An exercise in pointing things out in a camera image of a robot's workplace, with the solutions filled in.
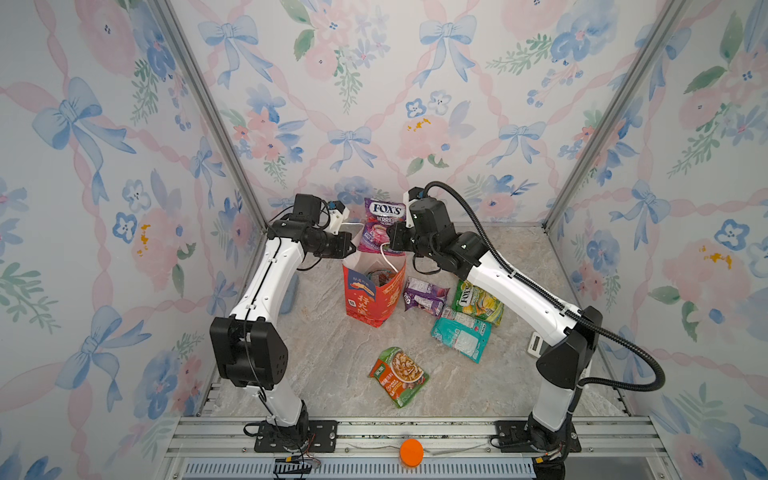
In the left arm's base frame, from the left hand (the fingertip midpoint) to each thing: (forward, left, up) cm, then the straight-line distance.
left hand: (355, 245), depth 82 cm
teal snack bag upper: (-16, -33, -22) cm, 43 cm away
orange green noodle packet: (-27, -12, -24) cm, 38 cm away
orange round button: (-46, -14, -16) cm, 51 cm away
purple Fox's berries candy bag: (+2, -6, +9) cm, 11 cm away
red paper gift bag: (-2, -4, -16) cm, 17 cm away
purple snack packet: (-4, -22, -21) cm, 31 cm away
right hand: (-1, -9, +8) cm, 12 cm away
